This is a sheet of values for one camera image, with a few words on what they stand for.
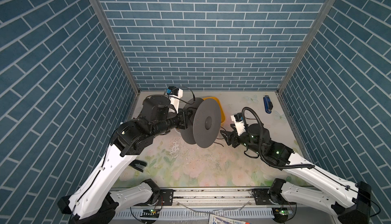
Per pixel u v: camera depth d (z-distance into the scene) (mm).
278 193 630
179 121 502
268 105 1083
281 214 712
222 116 664
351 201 398
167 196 741
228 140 642
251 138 535
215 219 679
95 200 358
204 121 568
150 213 722
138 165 825
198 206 723
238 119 598
